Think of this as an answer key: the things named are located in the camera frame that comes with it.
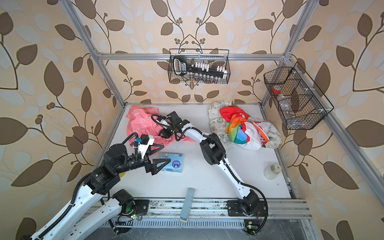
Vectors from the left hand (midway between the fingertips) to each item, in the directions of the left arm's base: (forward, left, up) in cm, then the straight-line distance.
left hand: (167, 153), depth 63 cm
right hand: (+27, +12, -26) cm, 40 cm away
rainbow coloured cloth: (+24, -35, -16) cm, 46 cm away
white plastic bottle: (+1, -53, -21) cm, 57 cm away
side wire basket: (+26, -64, +6) cm, 69 cm away
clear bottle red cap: (+25, -57, +5) cm, 62 cm away
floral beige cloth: (+34, -26, -23) cm, 49 cm away
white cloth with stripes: (+24, -50, -18) cm, 58 cm away
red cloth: (+43, -33, -20) cm, 57 cm away
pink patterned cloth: (+29, +24, -15) cm, 41 cm away
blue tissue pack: (+4, -1, -22) cm, 23 cm away
